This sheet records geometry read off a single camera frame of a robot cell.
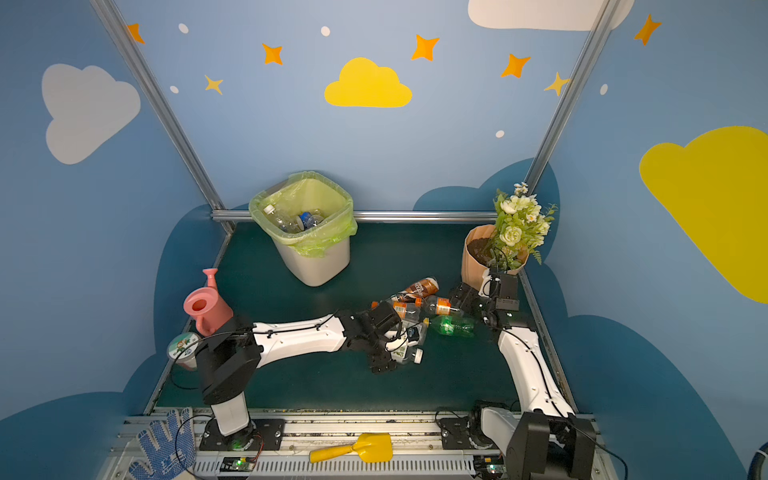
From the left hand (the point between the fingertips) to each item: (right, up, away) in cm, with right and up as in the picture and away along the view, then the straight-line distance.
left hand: (396, 352), depth 84 cm
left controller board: (-39, -23, -12) cm, 47 cm away
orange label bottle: (+15, +12, +9) cm, 21 cm away
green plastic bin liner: (-31, +49, +15) cm, 60 cm away
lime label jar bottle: (+1, -1, 0) cm, 1 cm away
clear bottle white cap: (-36, +39, +9) cm, 53 cm away
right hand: (+20, +17, +1) cm, 26 cm away
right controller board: (+22, -24, -12) cm, 35 cm away
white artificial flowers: (+36, +36, 0) cm, 51 cm away
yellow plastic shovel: (-6, -20, -11) cm, 23 cm away
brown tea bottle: (+9, +16, +15) cm, 24 cm away
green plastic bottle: (+17, +6, +5) cm, 18 cm away
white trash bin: (-26, +23, +14) cm, 37 cm away
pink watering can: (-54, +13, +1) cm, 56 cm away
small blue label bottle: (-29, +40, +15) cm, 51 cm away
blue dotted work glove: (-55, -21, -12) cm, 60 cm away
